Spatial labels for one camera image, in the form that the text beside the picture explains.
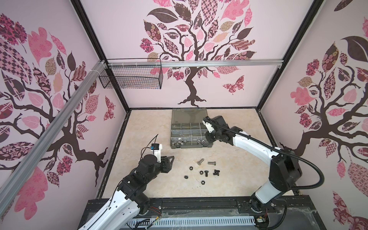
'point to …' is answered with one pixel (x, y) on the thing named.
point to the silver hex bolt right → (212, 163)
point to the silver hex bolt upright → (199, 162)
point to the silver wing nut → (173, 142)
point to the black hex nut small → (201, 172)
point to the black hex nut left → (186, 177)
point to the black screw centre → (206, 173)
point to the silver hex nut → (185, 141)
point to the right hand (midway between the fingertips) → (207, 132)
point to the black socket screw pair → (216, 172)
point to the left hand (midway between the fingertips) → (170, 160)
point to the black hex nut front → (202, 182)
